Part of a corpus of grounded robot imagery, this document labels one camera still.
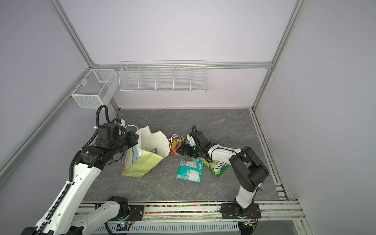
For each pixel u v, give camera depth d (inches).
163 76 39.0
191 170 33.4
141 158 27.1
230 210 29.0
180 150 31.9
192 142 33.1
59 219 14.8
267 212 29.7
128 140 24.8
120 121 25.8
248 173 18.4
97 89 38.3
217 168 34.2
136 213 28.9
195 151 30.7
